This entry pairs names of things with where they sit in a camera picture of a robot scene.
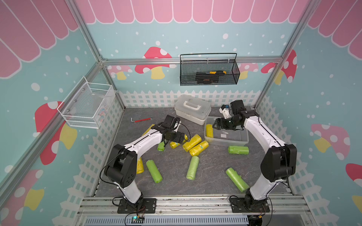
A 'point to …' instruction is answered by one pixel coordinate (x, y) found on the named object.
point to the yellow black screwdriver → (217, 72)
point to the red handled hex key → (151, 118)
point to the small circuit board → (135, 219)
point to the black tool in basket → (205, 78)
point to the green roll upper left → (160, 146)
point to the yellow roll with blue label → (199, 148)
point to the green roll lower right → (238, 180)
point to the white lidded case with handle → (193, 108)
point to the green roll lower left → (154, 172)
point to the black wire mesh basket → (209, 72)
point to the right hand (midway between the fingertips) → (218, 125)
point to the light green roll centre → (193, 167)
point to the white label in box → (223, 135)
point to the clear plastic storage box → (234, 137)
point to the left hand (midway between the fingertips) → (177, 138)
